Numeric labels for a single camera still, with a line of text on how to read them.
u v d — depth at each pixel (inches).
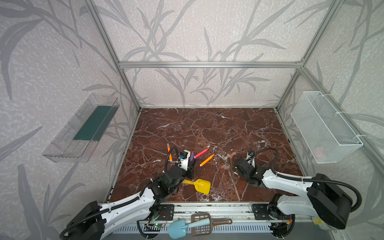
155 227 28.2
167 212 29.0
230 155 36.9
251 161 30.3
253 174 25.6
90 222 16.4
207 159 36.1
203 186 32.3
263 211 29.0
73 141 25.0
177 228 27.2
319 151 28.3
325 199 16.6
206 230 27.4
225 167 35.0
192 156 29.9
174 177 23.1
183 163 26.9
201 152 37.7
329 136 23.6
